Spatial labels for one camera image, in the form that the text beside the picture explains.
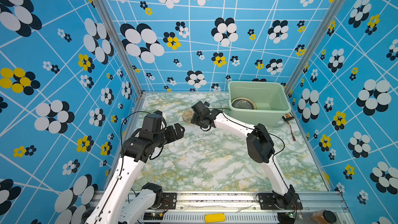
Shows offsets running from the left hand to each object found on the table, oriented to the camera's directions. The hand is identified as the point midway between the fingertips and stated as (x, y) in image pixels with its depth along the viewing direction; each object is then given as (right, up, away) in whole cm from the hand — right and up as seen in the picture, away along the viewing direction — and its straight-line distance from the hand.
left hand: (179, 130), depth 72 cm
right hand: (+6, +3, +23) cm, 24 cm away
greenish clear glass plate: (+39, +13, +36) cm, 55 cm away
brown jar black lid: (+60, -34, -9) cm, 70 cm away
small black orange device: (+69, +4, +33) cm, 76 cm away
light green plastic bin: (+49, +14, +40) cm, 65 cm away
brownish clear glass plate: (0, +5, +33) cm, 33 cm away
